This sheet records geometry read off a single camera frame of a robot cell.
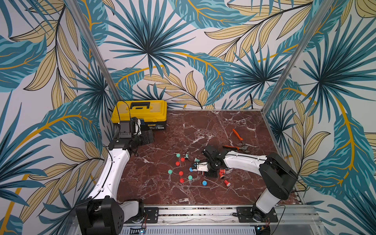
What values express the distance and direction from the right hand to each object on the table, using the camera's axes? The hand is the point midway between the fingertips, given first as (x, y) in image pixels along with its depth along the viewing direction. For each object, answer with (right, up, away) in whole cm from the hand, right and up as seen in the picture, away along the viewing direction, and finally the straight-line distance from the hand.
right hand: (206, 169), depth 89 cm
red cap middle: (-15, -1, -1) cm, 15 cm away
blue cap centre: (-9, +1, -2) cm, 10 cm away
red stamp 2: (+10, 0, -2) cm, 10 cm away
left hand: (-34, +20, -9) cm, 40 cm away
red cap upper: (-18, +3, +1) cm, 18 cm away
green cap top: (-17, +8, +5) cm, 20 cm away
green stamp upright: (-6, +5, +1) cm, 8 cm away
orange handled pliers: (+26, +12, +8) cm, 30 cm away
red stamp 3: (+11, -6, -6) cm, 14 cm away
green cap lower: (-10, -3, -3) cm, 11 cm away
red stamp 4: (-15, +6, +3) cm, 16 cm away
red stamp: (+9, -2, -4) cm, 10 cm away
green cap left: (-22, -1, -1) cm, 22 cm away
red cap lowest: (-15, -5, -4) cm, 16 cm away
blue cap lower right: (-2, -6, -5) cm, 8 cm away
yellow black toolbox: (-33, +35, +5) cm, 48 cm away
